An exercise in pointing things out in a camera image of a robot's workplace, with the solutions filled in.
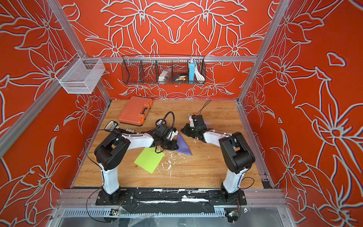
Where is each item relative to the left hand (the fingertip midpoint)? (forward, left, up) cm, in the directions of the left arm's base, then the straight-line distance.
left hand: (179, 147), depth 92 cm
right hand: (+9, +2, +7) cm, 12 cm away
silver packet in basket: (+36, +12, +31) cm, 49 cm away
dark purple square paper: (0, -2, +1) cm, 2 cm away
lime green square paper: (-9, +19, -2) cm, 21 cm away
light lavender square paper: (+4, -15, +23) cm, 28 cm away
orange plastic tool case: (+26, +36, +5) cm, 45 cm away
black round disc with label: (+19, +17, +2) cm, 25 cm away
